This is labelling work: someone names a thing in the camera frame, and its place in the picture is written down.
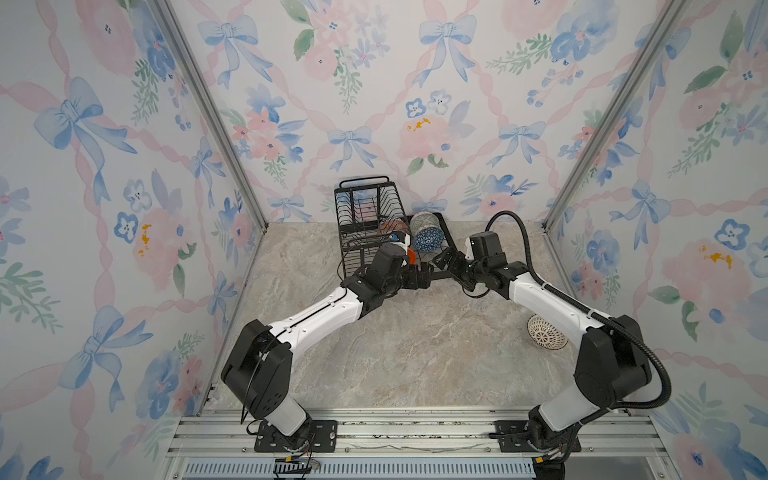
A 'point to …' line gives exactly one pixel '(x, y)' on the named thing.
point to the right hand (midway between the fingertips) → (441, 264)
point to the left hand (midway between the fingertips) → (422, 265)
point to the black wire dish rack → (369, 211)
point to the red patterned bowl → (393, 225)
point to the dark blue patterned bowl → (428, 239)
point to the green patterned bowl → (423, 219)
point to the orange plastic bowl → (412, 256)
